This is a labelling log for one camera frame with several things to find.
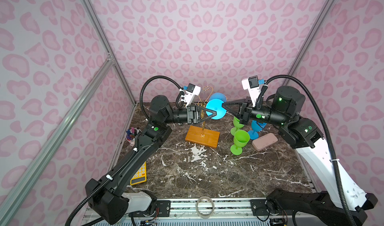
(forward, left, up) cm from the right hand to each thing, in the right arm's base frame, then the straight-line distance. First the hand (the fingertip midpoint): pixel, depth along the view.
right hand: (224, 105), depth 51 cm
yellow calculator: (-10, +41, -47) cm, 63 cm away
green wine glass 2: (+18, -14, -38) cm, 44 cm away
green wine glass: (+11, -15, -40) cm, 44 cm away
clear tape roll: (-27, +6, -46) cm, 54 cm away
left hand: (-2, +3, -2) cm, 4 cm away
